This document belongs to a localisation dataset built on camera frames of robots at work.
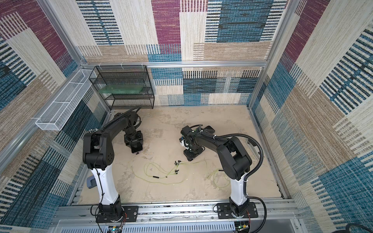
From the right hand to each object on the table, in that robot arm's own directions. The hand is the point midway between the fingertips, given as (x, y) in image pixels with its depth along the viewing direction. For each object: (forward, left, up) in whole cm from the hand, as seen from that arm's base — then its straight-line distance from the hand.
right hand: (195, 157), depth 91 cm
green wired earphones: (-7, +32, -2) cm, 32 cm away
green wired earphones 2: (-10, -11, -3) cm, 14 cm away
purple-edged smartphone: (+3, +36, +2) cm, 36 cm away
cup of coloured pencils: (+9, +59, +17) cm, 62 cm away
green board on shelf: (+35, +46, +27) cm, 64 cm away
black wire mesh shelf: (+50, +51, +21) cm, 74 cm away
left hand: (+9, +36, +2) cm, 37 cm away
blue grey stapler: (-14, +58, +1) cm, 60 cm away
